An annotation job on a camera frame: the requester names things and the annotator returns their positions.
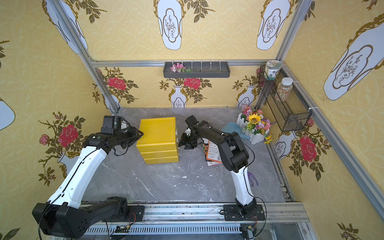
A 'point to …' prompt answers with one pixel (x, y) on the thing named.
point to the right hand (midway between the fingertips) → (185, 142)
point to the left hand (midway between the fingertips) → (136, 134)
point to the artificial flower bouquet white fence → (254, 125)
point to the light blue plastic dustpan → (231, 127)
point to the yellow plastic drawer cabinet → (159, 143)
